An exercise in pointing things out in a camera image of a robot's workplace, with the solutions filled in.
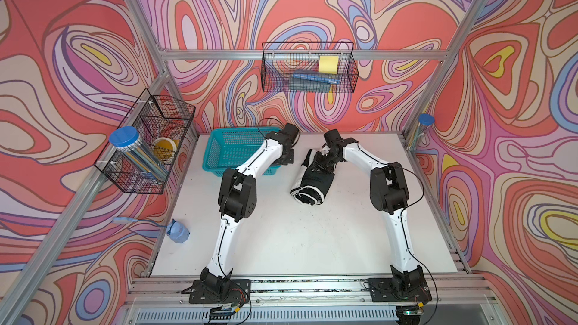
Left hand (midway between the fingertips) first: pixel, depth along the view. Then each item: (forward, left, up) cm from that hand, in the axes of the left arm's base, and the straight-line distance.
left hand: (285, 160), depth 100 cm
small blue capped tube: (+17, -65, +9) cm, 68 cm away
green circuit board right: (-55, -40, -9) cm, 69 cm away
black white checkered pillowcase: (-13, -11, +1) cm, 17 cm away
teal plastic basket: (+14, +29, -7) cm, 32 cm away
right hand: (-4, -12, -6) cm, 14 cm away
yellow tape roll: (-16, +38, +25) cm, 48 cm away
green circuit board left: (-55, +20, -11) cm, 60 cm away
